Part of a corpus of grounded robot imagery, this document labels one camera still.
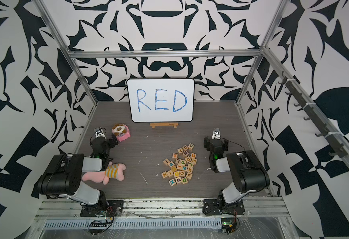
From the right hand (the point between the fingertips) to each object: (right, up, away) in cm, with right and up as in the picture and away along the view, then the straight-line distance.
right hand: (217, 135), depth 94 cm
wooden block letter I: (-29, -19, -11) cm, 37 cm away
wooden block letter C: (-20, -7, -1) cm, 21 cm away
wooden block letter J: (-31, -14, -7) cm, 35 cm away
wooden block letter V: (-16, -6, -1) cm, 17 cm away
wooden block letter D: (-21, -22, -13) cm, 34 cm away
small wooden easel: (-41, +6, +10) cm, 43 cm away
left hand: (-70, +1, -2) cm, 70 cm away
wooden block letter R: (-20, -11, -4) cm, 23 cm away
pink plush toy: (-58, -17, -15) cm, 62 cm away
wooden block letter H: (-32, -20, -12) cm, 39 cm away
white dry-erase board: (-35, +22, +1) cm, 41 cm away
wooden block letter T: (-23, -9, -3) cm, 25 cm away
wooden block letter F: (-18, -21, -12) cm, 30 cm away
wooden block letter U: (-16, -11, -5) cm, 20 cm away
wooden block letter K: (-28, -23, -15) cm, 39 cm away
